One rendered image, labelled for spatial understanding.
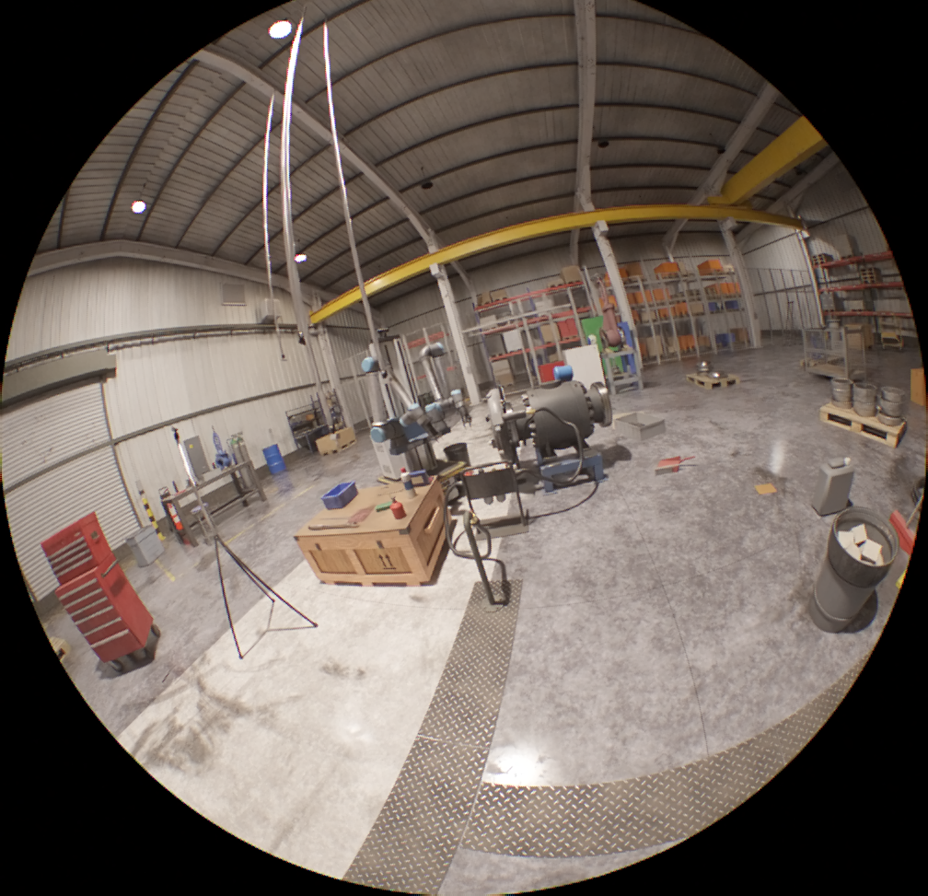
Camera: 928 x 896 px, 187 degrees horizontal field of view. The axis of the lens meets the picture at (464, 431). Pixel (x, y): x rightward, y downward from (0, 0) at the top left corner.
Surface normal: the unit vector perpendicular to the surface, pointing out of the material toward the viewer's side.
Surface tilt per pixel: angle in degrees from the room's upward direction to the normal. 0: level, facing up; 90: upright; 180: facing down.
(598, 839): 0
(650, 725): 0
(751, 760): 0
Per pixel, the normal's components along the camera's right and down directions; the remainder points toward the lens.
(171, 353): 0.93, -0.19
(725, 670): -0.26, -0.94
